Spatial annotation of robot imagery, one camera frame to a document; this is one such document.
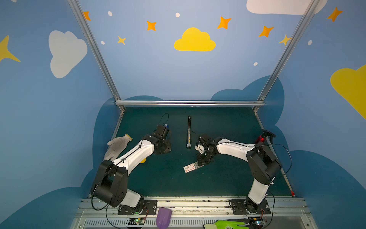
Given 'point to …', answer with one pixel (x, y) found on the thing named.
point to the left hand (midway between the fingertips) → (170, 148)
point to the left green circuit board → (137, 221)
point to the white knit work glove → (116, 147)
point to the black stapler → (189, 145)
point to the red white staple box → (188, 168)
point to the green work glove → (220, 224)
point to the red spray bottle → (266, 138)
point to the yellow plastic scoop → (143, 161)
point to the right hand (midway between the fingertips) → (199, 163)
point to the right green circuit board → (256, 222)
